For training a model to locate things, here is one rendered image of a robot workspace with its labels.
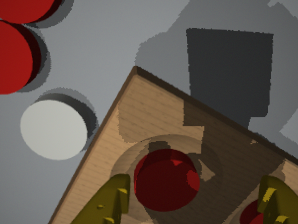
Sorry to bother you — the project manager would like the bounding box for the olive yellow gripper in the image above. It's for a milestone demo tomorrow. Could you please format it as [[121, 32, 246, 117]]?
[[70, 174, 298, 224]]

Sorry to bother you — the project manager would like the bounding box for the red disc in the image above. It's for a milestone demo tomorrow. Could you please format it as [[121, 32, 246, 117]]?
[[240, 199, 263, 224], [0, 20, 41, 95], [134, 149, 200, 212], [0, 0, 62, 24]]

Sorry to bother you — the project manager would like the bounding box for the grey disc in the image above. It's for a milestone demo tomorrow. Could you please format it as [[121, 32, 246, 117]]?
[[20, 93, 91, 160]]

